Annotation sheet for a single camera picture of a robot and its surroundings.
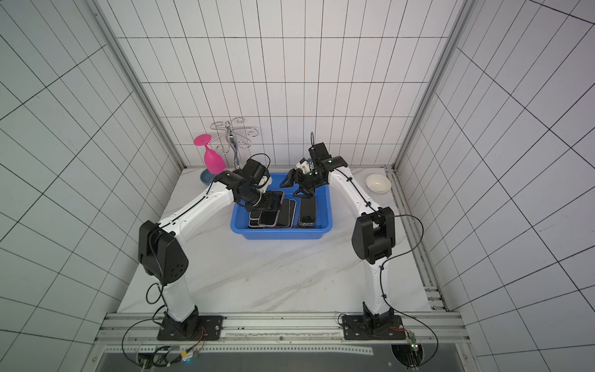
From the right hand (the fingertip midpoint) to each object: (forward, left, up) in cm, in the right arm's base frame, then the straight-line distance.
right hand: (278, 190), depth 85 cm
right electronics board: (-45, -44, -18) cm, 66 cm away
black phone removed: (-10, +3, -4) cm, 11 cm away
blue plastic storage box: (-5, -18, -13) cm, 23 cm away
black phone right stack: (+1, -11, -17) cm, 20 cm away
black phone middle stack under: (+5, -4, -17) cm, 18 cm away
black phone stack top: (-7, -3, -5) cm, 9 cm away
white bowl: (+27, -47, -25) cm, 59 cm away
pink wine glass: (+19, +32, -4) cm, 37 cm away
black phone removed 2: (-4, +11, -15) cm, 19 cm away
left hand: (-7, +3, -4) cm, 8 cm away
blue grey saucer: (+21, +41, -18) cm, 49 cm away
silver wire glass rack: (+22, +21, +7) cm, 31 cm away
